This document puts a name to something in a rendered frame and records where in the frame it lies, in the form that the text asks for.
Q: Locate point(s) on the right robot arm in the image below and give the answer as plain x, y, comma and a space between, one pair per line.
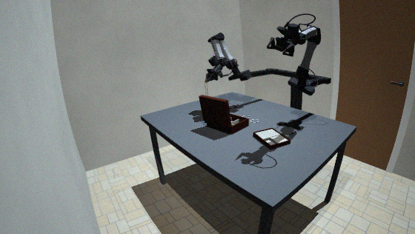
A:
221, 50

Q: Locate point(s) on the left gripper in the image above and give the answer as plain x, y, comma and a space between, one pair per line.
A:
282, 44

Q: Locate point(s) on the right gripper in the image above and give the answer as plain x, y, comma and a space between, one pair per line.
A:
212, 74

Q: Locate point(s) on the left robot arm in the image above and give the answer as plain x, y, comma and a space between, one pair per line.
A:
299, 37

